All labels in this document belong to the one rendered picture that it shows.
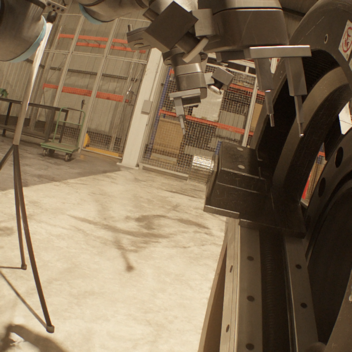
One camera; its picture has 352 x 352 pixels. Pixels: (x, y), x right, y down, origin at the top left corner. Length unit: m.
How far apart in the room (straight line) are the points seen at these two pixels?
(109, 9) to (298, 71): 0.51
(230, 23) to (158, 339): 1.30
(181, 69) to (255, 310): 0.38
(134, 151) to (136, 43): 7.24
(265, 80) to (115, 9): 0.46
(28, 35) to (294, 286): 0.77
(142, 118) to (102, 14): 7.17
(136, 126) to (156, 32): 7.64
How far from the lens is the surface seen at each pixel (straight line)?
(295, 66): 0.26
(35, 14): 0.92
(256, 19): 0.24
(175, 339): 1.47
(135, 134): 7.87
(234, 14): 0.24
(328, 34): 0.40
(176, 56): 0.62
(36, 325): 1.34
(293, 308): 0.46
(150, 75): 7.97
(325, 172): 0.67
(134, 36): 0.65
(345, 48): 0.33
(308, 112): 0.63
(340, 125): 0.65
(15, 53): 0.93
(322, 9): 0.45
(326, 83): 0.55
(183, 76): 0.60
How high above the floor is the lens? 0.72
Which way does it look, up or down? 5 degrees down
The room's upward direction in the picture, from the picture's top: 14 degrees clockwise
